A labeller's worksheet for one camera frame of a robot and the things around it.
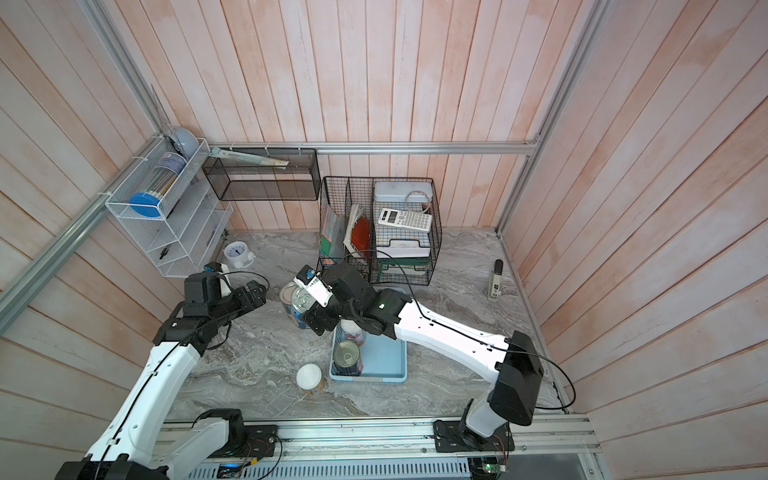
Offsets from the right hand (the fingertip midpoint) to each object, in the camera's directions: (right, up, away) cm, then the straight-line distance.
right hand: (312, 300), depth 72 cm
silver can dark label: (+8, -17, +4) cm, 19 cm away
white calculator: (+25, +23, +22) cm, 41 cm away
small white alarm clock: (-37, +12, +38) cm, 54 cm away
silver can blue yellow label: (-2, 0, -3) cm, 4 cm away
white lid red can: (+9, -10, +9) cm, 16 cm away
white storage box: (+25, +34, +30) cm, 52 cm away
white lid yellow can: (-2, -21, +6) cm, 22 cm away
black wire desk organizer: (+19, +20, +21) cm, 34 cm away
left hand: (-18, 0, +8) cm, 19 cm away
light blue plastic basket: (+18, -19, +13) cm, 29 cm away
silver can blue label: (-12, -1, +18) cm, 22 cm away
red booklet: (+10, +19, +40) cm, 46 cm away
